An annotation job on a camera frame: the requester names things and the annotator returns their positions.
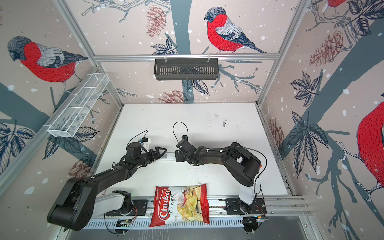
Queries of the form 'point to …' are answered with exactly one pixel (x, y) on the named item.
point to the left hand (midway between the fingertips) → (162, 152)
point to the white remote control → (169, 156)
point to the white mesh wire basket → (67, 122)
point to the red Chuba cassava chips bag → (180, 205)
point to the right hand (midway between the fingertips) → (180, 157)
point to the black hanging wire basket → (186, 70)
